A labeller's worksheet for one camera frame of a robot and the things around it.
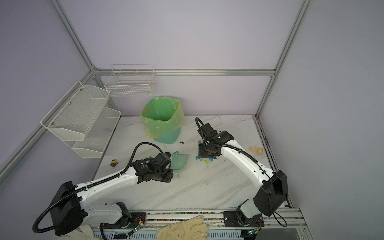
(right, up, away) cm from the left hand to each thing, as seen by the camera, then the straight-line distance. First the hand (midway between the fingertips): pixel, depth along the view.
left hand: (169, 177), depth 80 cm
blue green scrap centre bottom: (+20, +6, +13) cm, 25 cm away
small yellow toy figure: (-38, +5, +13) cm, 40 cm away
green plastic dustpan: (+4, +7, +6) cm, 10 cm away
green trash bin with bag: (-11, +35, +28) cm, 46 cm away
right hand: (+17, +13, 0) cm, 22 cm away
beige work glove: (+12, -22, -9) cm, 27 cm away
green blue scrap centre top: (0, +10, +19) cm, 21 cm away
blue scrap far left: (-7, +14, -17) cm, 23 cm away
